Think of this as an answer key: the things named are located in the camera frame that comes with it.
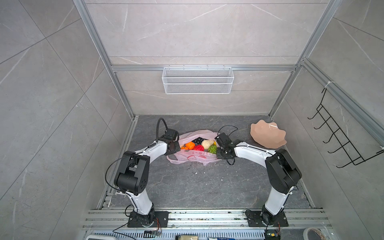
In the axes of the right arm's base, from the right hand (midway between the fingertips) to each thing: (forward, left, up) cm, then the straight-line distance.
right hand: (220, 153), depth 95 cm
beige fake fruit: (+6, +8, +4) cm, 11 cm away
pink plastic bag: (-3, +20, +3) cm, 20 cm away
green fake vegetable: (+1, +5, +4) cm, 7 cm away
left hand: (+5, +30, +3) cm, 30 cm away
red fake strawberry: (+3, +14, +3) cm, 15 cm away
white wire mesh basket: (+42, +14, +27) cm, 52 cm away
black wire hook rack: (-8, -51, +29) cm, 59 cm away
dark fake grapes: (+9, +14, +1) cm, 17 cm away
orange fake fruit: (+4, +20, +3) cm, 21 cm away
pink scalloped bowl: (+15, -37, -2) cm, 40 cm away
